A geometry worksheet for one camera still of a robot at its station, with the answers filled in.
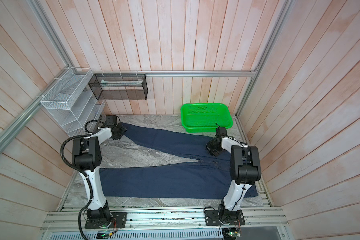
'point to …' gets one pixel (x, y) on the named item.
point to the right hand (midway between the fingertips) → (206, 148)
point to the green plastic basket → (204, 117)
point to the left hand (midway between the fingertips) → (125, 131)
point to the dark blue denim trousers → (205, 178)
